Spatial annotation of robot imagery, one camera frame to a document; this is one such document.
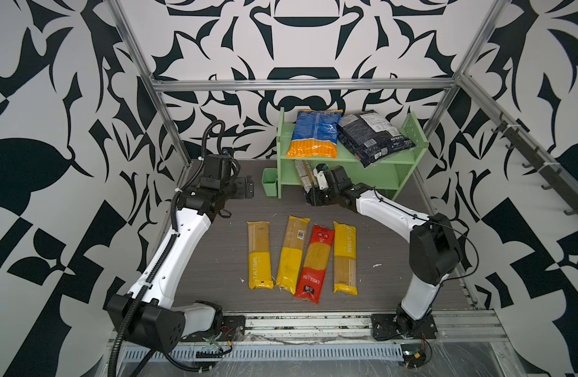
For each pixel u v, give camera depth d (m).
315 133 0.83
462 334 0.73
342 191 0.70
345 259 0.87
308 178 0.91
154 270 0.40
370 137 0.83
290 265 0.85
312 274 0.83
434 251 0.48
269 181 1.08
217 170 0.54
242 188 0.67
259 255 0.88
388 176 0.97
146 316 0.37
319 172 0.83
